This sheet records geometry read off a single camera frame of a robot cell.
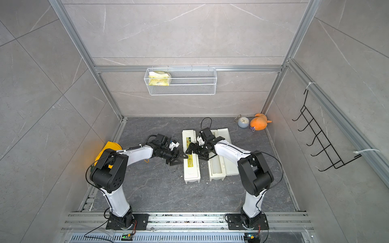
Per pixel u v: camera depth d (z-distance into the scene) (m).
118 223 0.67
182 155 0.88
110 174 0.49
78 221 0.75
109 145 1.04
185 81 1.01
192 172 0.82
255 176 0.48
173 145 0.90
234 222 0.73
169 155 0.82
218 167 0.85
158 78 0.86
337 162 0.57
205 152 0.78
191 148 0.81
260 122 1.08
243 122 1.11
